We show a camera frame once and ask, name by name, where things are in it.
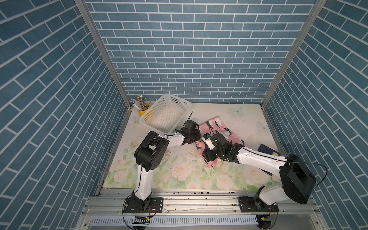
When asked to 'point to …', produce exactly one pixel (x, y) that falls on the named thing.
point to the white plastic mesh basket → (166, 114)
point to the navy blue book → (266, 149)
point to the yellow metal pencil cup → (142, 112)
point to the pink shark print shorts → (214, 127)
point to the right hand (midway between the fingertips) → (207, 151)
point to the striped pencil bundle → (144, 105)
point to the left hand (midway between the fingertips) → (204, 136)
